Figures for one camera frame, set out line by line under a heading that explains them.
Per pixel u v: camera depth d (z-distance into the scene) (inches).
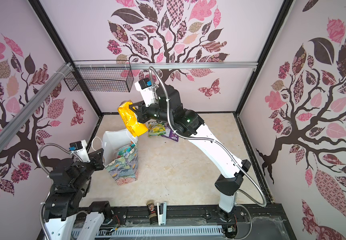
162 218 28.0
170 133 41.0
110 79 31.3
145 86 18.6
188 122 16.8
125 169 29.3
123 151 30.4
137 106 21.5
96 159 22.2
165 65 36.5
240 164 17.1
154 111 19.3
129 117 22.0
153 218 28.0
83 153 21.7
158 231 27.4
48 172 17.0
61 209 16.8
